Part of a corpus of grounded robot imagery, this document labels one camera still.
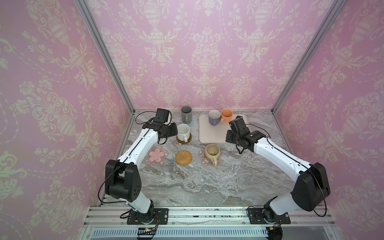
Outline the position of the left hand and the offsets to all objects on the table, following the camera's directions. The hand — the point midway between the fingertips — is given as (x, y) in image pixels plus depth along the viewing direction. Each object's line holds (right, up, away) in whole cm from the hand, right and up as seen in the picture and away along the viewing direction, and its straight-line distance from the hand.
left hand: (176, 130), depth 87 cm
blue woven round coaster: (+6, +4, +19) cm, 20 cm away
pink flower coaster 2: (+18, -19, +5) cm, 27 cm away
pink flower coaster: (-14, -17, +10) cm, 24 cm away
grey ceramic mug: (+5, +11, +19) cm, 22 cm away
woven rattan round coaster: (+3, -18, +8) cm, 19 cm away
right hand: (+31, -2, -1) cm, 31 cm away
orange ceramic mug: (+34, +10, +20) cm, 41 cm away
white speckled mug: (+3, -1, +16) cm, 16 cm away
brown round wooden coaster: (+7, -7, +16) cm, 18 cm away
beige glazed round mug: (+22, -14, +8) cm, 27 cm away
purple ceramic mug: (+25, +9, +23) cm, 35 cm away
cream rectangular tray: (+20, -3, +18) cm, 27 cm away
